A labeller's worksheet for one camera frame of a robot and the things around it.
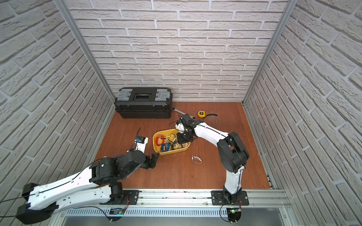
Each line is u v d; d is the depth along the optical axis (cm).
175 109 114
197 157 86
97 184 46
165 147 91
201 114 110
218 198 73
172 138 97
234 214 69
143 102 95
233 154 49
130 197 73
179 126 85
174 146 92
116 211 71
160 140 95
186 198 75
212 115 110
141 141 59
